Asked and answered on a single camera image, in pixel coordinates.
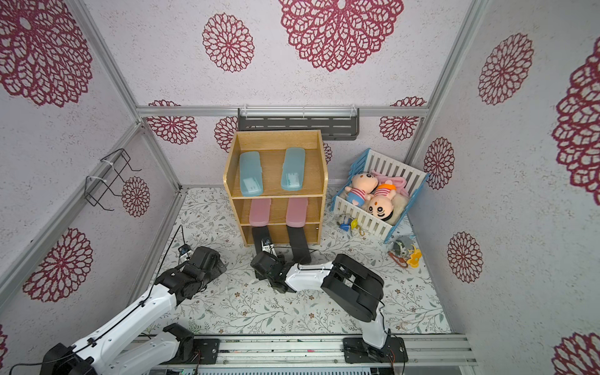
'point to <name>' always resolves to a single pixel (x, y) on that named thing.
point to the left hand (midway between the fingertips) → (211, 269)
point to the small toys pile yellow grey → (404, 256)
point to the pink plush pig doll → (362, 185)
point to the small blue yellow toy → (352, 223)
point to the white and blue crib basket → (415, 179)
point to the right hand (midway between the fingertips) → (270, 259)
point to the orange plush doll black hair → (380, 205)
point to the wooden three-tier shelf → (271, 144)
